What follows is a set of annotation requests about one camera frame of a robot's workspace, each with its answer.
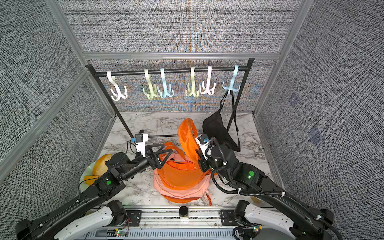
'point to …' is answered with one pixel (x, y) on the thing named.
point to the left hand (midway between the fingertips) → (171, 148)
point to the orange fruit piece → (89, 177)
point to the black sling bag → (217, 126)
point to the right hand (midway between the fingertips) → (198, 147)
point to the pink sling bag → (198, 190)
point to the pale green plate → (88, 172)
